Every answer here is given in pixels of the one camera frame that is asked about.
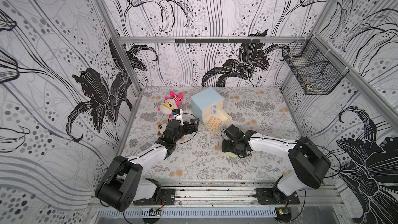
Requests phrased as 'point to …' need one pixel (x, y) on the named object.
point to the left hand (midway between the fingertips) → (195, 123)
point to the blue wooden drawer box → (208, 107)
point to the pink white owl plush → (168, 104)
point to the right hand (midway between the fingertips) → (229, 148)
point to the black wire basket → (317, 69)
